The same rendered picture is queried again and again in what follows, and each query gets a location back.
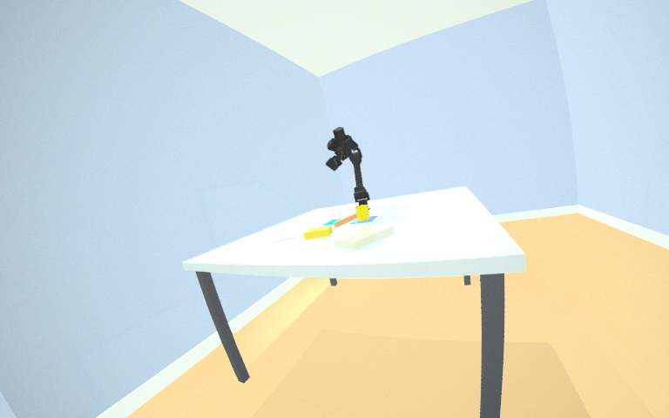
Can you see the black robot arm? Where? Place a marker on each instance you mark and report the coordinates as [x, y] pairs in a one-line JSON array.
[[339, 139]]

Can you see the yellow cup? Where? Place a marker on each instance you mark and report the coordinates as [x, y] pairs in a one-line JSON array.
[[362, 212]]

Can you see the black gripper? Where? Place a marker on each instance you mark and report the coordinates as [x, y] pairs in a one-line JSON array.
[[342, 153]]

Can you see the yellow rectangular block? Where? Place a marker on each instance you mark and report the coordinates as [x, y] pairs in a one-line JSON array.
[[318, 232]]

